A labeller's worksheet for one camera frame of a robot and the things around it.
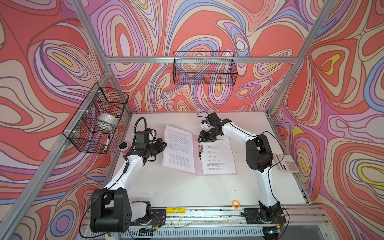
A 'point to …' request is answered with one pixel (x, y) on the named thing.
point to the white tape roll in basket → (107, 121)
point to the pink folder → (198, 161)
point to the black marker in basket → (107, 143)
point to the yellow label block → (175, 210)
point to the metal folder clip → (200, 151)
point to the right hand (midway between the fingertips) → (202, 143)
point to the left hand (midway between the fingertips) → (168, 142)
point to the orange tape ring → (233, 204)
